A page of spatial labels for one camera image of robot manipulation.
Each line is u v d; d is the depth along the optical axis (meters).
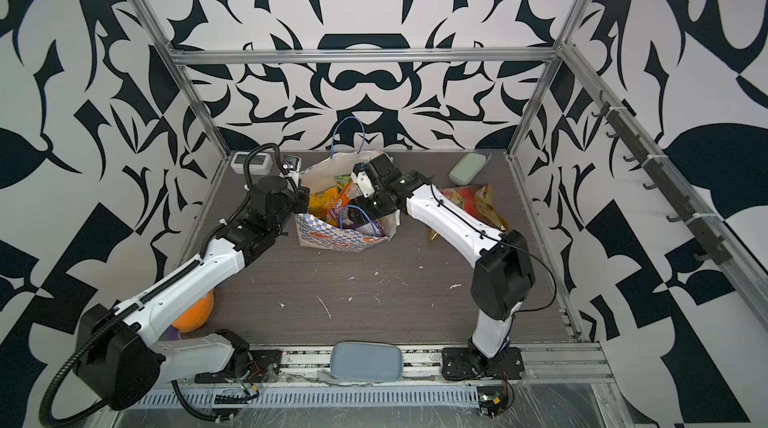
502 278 0.46
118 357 0.39
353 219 0.79
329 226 0.72
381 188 0.64
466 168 1.13
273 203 0.59
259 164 1.11
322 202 0.94
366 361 0.73
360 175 0.75
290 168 0.66
